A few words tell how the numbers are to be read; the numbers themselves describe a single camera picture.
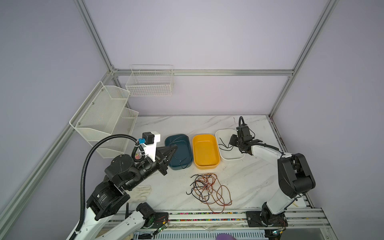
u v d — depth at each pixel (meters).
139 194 0.82
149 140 0.43
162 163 0.45
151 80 0.95
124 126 1.00
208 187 0.82
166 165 0.46
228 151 0.98
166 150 0.51
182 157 0.97
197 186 0.84
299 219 0.76
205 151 0.98
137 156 0.43
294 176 0.47
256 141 0.68
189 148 0.98
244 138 0.74
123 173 0.37
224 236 0.70
